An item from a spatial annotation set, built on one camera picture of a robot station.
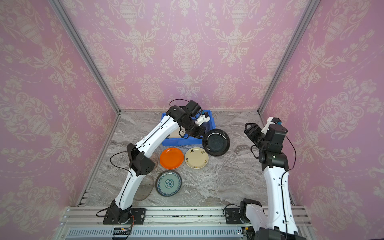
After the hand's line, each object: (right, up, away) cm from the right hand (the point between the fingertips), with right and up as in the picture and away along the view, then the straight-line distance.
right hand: (249, 126), depth 73 cm
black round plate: (-15, -9, +8) cm, 19 cm away
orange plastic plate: (-41, -20, +19) cm, 50 cm away
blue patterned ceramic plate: (-42, -33, +12) cm, 55 cm away
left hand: (-21, -7, +7) cm, 23 cm away
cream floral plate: (-26, -20, +21) cm, 39 cm away
